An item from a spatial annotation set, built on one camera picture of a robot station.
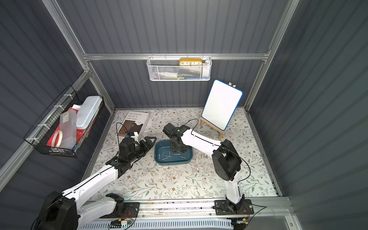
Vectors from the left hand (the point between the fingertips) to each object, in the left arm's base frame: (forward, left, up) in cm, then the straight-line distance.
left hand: (154, 142), depth 82 cm
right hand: (0, -14, -7) cm, 16 cm away
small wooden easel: (+16, -38, -8) cm, 42 cm away
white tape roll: (-10, +37, +18) cm, 42 cm away
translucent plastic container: (-4, +36, +18) cm, 41 cm away
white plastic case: (+8, +33, +17) cm, 38 cm away
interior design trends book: (+26, +20, -12) cm, 35 cm away
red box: (-2, +34, +14) cm, 36 cm away
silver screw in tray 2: (-1, 0, -16) cm, 16 cm away
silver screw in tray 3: (-2, -16, -14) cm, 22 cm away
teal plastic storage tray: (-1, -4, -15) cm, 16 cm away
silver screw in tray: (-3, -4, -15) cm, 16 cm away
